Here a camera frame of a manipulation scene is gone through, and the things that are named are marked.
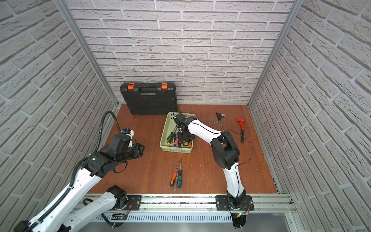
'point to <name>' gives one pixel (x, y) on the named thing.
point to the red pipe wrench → (242, 123)
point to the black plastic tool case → (150, 98)
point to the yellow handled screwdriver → (186, 143)
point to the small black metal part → (220, 116)
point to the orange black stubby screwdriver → (190, 144)
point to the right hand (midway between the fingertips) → (187, 139)
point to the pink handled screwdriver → (176, 141)
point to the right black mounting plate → (221, 203)
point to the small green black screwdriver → (179, 177)
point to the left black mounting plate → (135, 202)
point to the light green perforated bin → (170, 126)
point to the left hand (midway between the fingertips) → (144, 145)
